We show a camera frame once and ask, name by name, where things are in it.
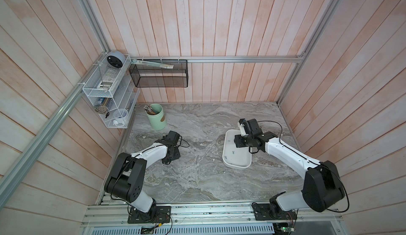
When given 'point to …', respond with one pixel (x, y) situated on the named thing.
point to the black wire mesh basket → (160, 73)
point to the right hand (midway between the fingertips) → (238, 138)
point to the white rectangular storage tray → (233, 156)
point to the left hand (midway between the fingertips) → (173, 158)
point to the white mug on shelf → (120, 116)
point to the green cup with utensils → (155, 113)
